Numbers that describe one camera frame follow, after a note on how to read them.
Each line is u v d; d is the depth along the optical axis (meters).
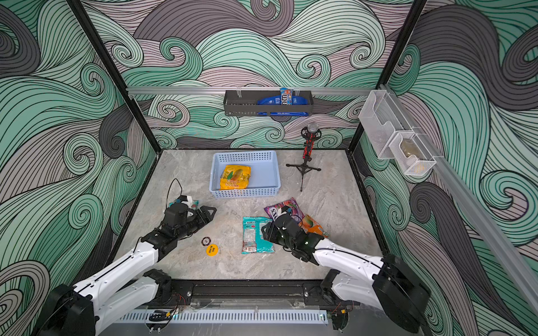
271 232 0.73
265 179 1.07
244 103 0.95
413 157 0.62
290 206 0.95
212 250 0.83
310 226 0.87
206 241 0.86
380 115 0.95
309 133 0.96
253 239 0.85
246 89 0.94
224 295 0.74
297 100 0.92
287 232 0.62
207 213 0.77
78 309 0.39
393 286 0.40
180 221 0.66
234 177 1.01
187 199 0.78
